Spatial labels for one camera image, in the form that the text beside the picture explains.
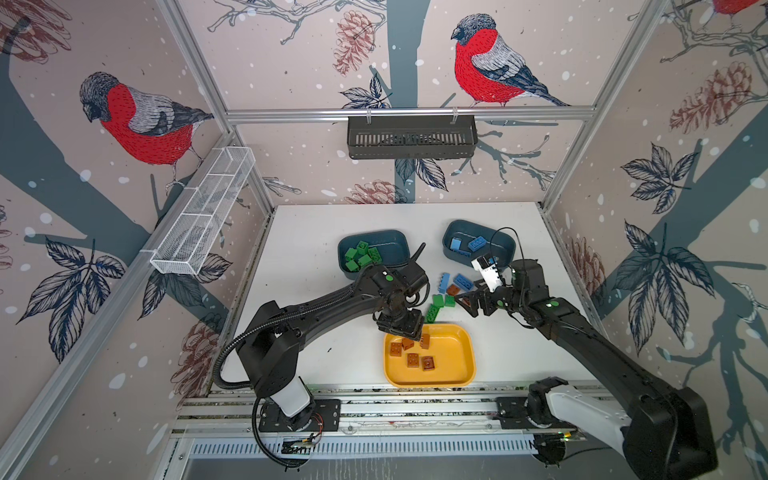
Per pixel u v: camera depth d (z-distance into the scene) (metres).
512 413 0.73
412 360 0.81
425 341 0.85
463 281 0.96
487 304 0.71
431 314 0.90
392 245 1.08
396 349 0.83
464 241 1.08
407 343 0.84
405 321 0.68
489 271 0.72
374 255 1.04
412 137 1.04
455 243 1.07
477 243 1.08
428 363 0.82
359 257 1.02
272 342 0.43
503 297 0.70
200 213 0.78
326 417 0.73
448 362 0.82
